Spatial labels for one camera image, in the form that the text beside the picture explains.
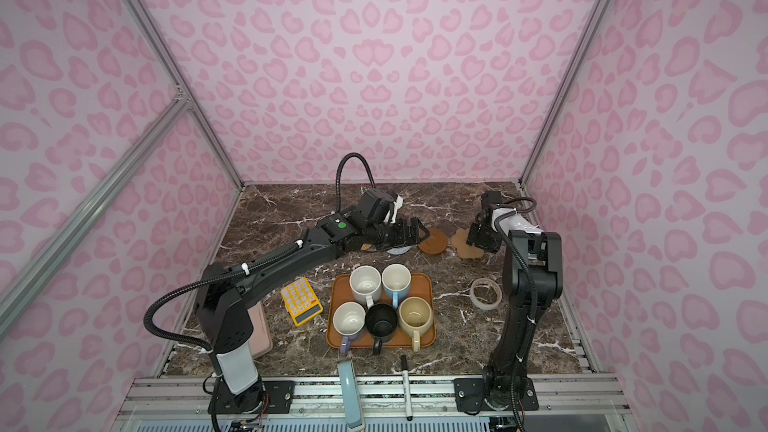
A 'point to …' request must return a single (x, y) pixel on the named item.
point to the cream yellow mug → (415, 314)
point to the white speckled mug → (365, 284)
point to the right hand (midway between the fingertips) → (480, 241)
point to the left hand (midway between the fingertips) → (423, 233)
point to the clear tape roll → (488, 305)
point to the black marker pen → (406, 387)
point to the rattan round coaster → (366, 246)
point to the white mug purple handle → (349, 319)
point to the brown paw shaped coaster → (464, 250)
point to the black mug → (381, 322)
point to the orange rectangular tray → (421, 285)
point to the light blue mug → (396, 280)
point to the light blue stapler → (351, 400)
